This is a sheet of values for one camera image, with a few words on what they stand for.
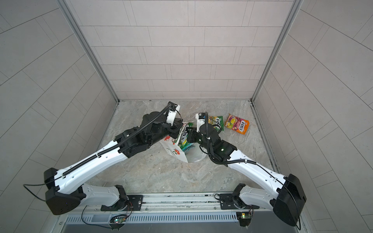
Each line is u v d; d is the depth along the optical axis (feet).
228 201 2.31
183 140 2.29
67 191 1.26
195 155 2.51
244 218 2.23
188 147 2.71
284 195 1.23
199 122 2.11
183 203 2.37
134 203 2.32
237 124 3.25
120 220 2.10
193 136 2.07
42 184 1.25
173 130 1.72
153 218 3.45
